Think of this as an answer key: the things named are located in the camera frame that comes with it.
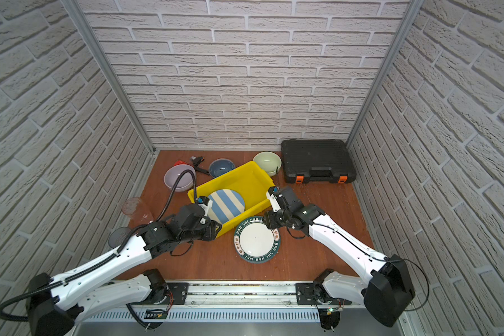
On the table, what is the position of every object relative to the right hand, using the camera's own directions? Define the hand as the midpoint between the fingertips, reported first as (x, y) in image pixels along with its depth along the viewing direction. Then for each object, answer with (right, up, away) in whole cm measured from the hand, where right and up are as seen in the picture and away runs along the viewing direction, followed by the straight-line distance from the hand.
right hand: (269, 216), depth 79 cm
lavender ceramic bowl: (-43, +12, +27) cm, 52 cm away
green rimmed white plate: (-6, -12, +6) cm, 15 cm away
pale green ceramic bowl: (+2, +23, +30) cm, 38 cm away
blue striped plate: (-19, +2, +16) cm, 25 cm away
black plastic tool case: (+27, +23, +28) cm, 45 cm away
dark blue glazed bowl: (-25, +20, +28) cm, 43 cm away
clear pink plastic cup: (-61, +1, +13) cm, 63 cm away
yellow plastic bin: (-10, +13, +24) cm, 29 cm away
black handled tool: (-39, +24, +34) cm, 57 cm away
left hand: (-19, -2, -3) cm, 19 cm away
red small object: (-49, +22, +33) cm, 63 cm away
